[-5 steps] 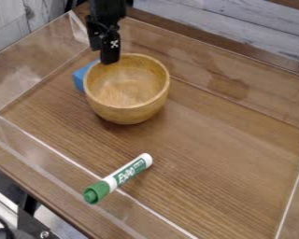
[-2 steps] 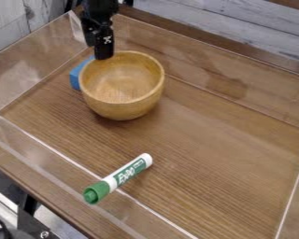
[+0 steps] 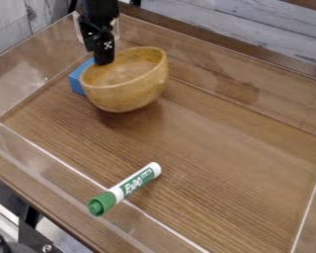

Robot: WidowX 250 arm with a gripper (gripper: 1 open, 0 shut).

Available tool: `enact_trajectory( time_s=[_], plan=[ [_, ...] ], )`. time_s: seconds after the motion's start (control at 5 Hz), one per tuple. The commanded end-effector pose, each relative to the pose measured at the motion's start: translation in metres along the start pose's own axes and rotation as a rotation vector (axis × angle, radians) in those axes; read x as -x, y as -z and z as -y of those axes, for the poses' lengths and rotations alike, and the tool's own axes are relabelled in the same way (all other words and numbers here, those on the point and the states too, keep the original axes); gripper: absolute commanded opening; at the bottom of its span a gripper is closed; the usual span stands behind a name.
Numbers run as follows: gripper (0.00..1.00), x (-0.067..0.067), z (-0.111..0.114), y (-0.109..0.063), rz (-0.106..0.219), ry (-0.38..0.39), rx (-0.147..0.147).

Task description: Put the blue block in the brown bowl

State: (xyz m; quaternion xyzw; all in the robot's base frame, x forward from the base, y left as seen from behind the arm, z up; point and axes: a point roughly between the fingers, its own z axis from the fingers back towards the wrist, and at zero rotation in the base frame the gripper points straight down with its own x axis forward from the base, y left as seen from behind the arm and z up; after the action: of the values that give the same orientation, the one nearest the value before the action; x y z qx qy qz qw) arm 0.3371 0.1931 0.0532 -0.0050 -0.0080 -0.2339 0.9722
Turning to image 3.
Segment blue block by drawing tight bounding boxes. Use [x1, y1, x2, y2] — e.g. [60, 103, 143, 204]
[68, 57, 95, 96]

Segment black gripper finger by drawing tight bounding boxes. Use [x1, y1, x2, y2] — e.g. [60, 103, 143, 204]
[94, 32, 115, 65]
[79, 20, 94, 51]

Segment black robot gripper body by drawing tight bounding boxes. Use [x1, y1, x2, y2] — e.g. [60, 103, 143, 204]
[78, 0, 121, 35]

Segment green Expo marker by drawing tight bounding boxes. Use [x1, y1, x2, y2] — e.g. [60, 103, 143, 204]
[87, 162, 162, 216]

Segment brown wooden bowl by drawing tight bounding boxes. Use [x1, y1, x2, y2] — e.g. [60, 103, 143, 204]
[79, 46, 169, 113]

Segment clear acrylic tray wall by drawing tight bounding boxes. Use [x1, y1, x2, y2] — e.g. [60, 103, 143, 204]
[0, 7, 316, 253]

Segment black metal table frame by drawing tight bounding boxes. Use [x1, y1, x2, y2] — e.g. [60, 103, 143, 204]
[0, 181, 64, 253]

